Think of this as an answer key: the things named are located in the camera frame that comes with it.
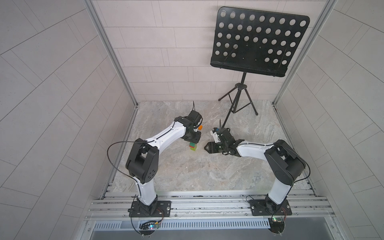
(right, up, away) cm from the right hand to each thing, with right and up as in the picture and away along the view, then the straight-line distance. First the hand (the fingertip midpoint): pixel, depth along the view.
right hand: (207, 147), depth 91 cm
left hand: (-6, +6, -2) cm, 9 cm away
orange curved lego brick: (-4, +12, +10) cm, 16 cm away
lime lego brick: (-9, 0, -3) cm, 9 cm away
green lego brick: (-9, +2, +2) cm, 10 cm away
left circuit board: (-28, -30, -26) cm, 48 cm away
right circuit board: (+31, -30, -23) cm, 49 cm away
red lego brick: (-10, +2, -5) cm, 11 cm away
